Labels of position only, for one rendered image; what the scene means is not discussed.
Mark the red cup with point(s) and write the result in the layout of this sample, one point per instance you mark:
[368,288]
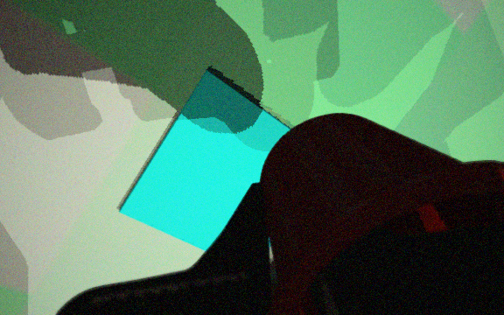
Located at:
[334,177]

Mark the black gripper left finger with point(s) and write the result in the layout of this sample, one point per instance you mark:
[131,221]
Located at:
[232,277]

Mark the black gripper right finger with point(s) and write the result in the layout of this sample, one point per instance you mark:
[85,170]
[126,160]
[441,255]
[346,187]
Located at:
[378,273]

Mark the tan wooden bar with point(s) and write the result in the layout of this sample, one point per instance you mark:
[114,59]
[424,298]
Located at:
[273,285]

